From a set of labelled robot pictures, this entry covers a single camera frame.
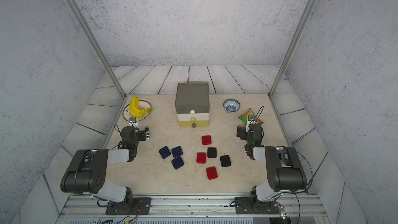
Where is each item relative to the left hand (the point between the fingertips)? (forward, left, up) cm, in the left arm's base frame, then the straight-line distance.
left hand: (140, 126), depth 94 cm
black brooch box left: (-14, -42, -7) cm, 45 cm away
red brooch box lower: (-26, -42, -7) cm, 49 cm away
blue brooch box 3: (-20, -23, -6) cm, 31 cm away
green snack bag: (+7, -65, -2) cm, 65 cm away
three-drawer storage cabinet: (+5, -31, +13) cm, 35 cm away
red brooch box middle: (-17, -36, -7) cm, 41 cm away
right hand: (-1, -65, +1) cm, 65 cm away
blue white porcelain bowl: (+20, -58, -4) cm, 62 cm away
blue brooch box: (-14, -15, -5) cm, 22 cm away
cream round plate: (+23, +6, -7) cm, 25 cm away
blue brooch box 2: (-14, -22, -5) cm, 27 cm away
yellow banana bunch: (+15, +8, -1) cm, 17 cm away
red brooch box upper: (-6, -39, -7) cm, 41 cm away
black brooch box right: (-20, -50, -6) cm, 54 cm away
